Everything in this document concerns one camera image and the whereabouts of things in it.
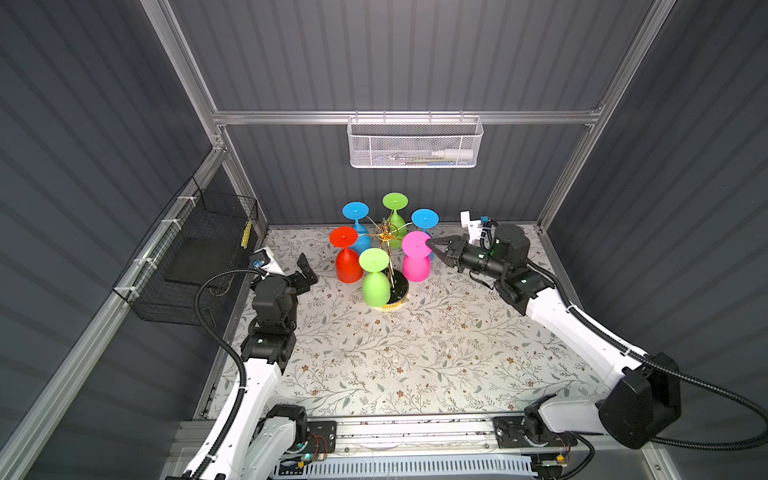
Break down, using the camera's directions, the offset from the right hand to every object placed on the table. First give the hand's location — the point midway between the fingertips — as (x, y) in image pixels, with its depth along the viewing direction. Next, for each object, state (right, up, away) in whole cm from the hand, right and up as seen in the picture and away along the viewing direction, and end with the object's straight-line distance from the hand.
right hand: (428, 246), depth 70 cm
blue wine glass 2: (+1, +8, +11) cm, 14 cm away
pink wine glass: (-2, -3, +6) cm, 7 cm away
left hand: (-35, -4, +4) cm, 35 cm away
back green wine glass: (-7, +14, +17) cm, 23 cm away
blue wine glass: (-19, +11, +13) cm, 25 cm away
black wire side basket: (-60, +4, +11) cm, 61 cm away
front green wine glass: (-13, -11, +8) cm, 19 cm away
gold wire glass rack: (-10, +4, +9) cm, 14 cm away
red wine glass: (-21, -5, +12) cm, 25 cm away
